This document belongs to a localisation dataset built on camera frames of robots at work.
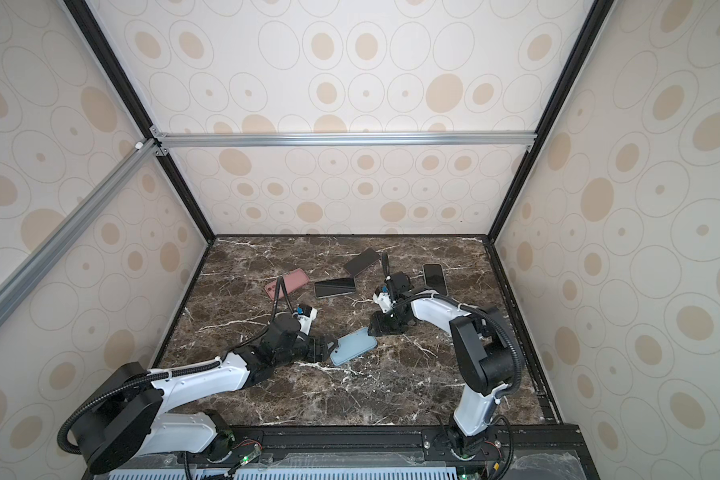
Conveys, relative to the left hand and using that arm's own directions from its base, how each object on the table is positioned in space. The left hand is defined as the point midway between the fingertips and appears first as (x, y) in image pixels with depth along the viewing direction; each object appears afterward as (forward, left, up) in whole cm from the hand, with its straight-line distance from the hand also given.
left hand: (336, 340), depth 83 cm
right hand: (+6, -12, -6) cm, 15 cm away
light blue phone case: (+2, -4, -9) cm, 10 cm away
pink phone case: (+27, +20, -11) cm, 36 cm away
